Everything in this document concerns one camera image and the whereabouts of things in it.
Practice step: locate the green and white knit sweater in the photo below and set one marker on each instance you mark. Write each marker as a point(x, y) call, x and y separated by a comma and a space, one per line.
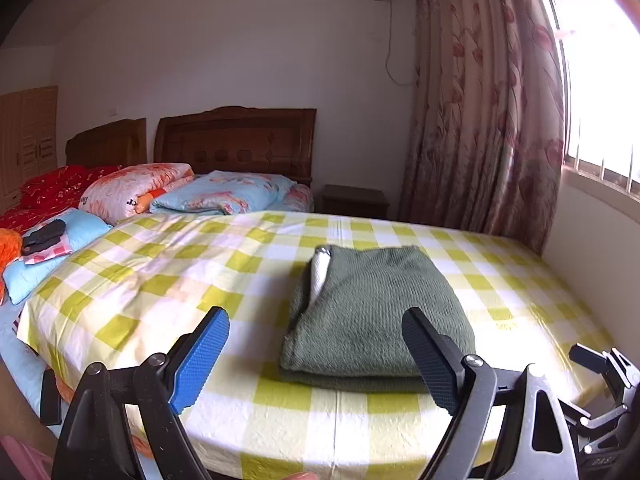
point(344, 320)

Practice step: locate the light blue pillow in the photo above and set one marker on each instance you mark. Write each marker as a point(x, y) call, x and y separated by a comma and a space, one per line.
point(81, 229)

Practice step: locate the right dark wooden headboard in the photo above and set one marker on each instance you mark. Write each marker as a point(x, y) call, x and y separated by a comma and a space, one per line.
point(241, 139)

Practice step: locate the left dark wooden headboard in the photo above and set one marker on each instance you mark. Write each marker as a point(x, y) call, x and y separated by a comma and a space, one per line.
point(120, 143)

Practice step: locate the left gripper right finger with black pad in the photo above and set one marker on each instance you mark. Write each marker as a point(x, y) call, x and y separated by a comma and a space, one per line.
point(504, 424)

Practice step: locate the orange cloth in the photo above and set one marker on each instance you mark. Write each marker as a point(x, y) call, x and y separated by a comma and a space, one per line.
point(11, 244)

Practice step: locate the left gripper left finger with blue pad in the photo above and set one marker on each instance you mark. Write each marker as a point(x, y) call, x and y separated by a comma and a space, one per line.
point(96, 441)

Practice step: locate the red patterned blanket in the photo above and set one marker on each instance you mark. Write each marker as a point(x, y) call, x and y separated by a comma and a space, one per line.
point(45, 196)

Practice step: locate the light blue floral quilt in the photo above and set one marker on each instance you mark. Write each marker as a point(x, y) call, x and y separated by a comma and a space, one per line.
point(223, 193)

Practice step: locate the window with metal bars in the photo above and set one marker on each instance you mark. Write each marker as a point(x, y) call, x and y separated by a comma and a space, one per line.
point(599, 47)

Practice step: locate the yellow checkered bed sheet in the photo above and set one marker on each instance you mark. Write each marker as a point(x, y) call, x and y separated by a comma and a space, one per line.
point(134, 290)

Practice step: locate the black object on pillow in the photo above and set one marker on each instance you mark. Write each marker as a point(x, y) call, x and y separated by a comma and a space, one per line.
point(43, 238)

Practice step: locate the light wooden wardrobe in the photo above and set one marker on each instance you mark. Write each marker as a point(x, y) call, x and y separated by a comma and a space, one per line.
point(28, 139)

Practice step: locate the dark wooden nightstand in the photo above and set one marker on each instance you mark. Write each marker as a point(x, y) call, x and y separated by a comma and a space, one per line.
point(353, 202)

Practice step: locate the dark wooden headboard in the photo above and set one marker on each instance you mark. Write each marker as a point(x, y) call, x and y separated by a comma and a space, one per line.
point(120, 143)
point(241, 139)

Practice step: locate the pink floral curtain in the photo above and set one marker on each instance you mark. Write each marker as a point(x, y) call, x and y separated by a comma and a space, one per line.
point(487, 137)

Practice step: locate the pink floral folded quilt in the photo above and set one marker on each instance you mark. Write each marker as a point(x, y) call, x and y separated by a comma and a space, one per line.
point(130, 191)

